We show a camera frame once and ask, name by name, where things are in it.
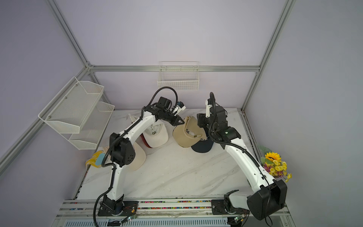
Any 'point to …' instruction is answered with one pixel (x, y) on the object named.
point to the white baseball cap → (156, 135)
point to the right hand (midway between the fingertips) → (203, 116)
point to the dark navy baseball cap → (203, 146)
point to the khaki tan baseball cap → (189, 133)
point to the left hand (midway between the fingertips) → (182, 122)
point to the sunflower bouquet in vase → (272, 163)
